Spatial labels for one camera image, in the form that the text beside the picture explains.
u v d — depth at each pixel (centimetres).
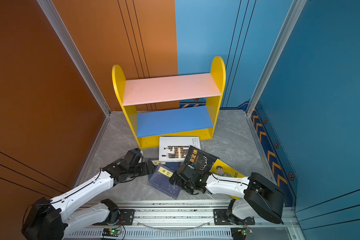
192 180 63
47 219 40
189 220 73
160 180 83
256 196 42
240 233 71
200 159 89
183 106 120
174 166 89
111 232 71
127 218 74
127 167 63
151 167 79
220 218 72
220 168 87
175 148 94
